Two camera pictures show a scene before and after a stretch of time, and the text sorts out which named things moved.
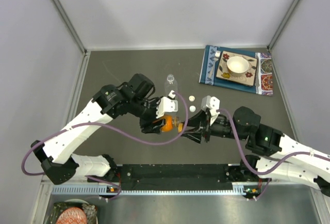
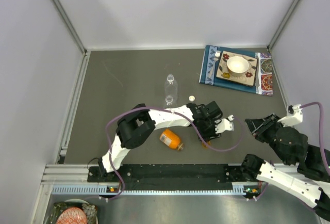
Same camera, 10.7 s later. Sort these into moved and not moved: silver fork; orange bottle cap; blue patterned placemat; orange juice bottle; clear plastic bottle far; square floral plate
Moved: orange juice bottle; orange bottle cap
Not moved: clear plastic bottle far; silver fork; square floral plate; blue patterned placemat
